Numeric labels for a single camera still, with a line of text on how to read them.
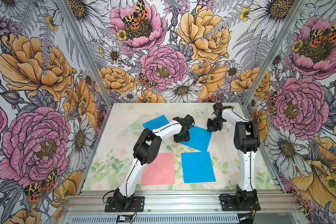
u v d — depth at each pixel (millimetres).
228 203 735
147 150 576
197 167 873
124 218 701
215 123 919
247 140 615
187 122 746
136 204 735
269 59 940
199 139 1076
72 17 755
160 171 838
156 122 1140
